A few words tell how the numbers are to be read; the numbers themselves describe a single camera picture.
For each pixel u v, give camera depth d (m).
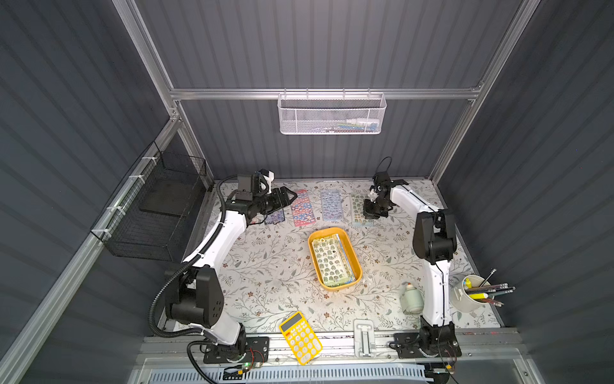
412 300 0.77
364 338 0.74
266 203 0.72
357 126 0.92
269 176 0.79
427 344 0.67
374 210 0.92
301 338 0.75
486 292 0.73
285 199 0.75
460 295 0.75
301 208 1.09
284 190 0.76
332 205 1.12
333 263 0.89
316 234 0.95
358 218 1.07
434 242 0.60
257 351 0.73
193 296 0.43
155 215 0.74
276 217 1.07
